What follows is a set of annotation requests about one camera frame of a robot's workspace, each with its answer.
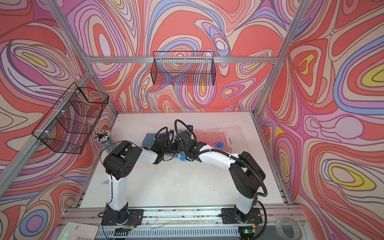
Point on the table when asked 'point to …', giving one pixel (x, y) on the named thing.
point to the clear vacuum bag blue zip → (228, 138)
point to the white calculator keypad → (72, 231)
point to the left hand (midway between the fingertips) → (190, 145)
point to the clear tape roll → (288, 228)
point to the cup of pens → (104, 137)
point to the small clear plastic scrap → (106, 182)
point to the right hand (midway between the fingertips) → (184, 145)
